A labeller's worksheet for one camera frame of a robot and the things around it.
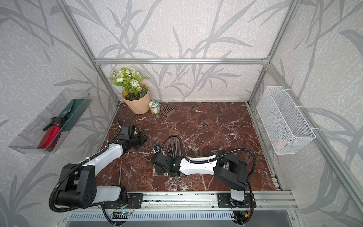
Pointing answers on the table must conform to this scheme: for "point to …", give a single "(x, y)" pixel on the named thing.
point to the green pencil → (120, 173)
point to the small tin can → (154, 106)
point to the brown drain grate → (167, 109)
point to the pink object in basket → (280, 143)
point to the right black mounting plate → (224, 200)
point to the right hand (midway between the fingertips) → (158, 163)
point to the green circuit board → (121, 214)
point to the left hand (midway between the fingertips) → (149, 136)
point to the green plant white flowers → (130, 81)
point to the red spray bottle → (51, 135)
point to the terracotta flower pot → (140, 106)
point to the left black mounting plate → (135, 200)
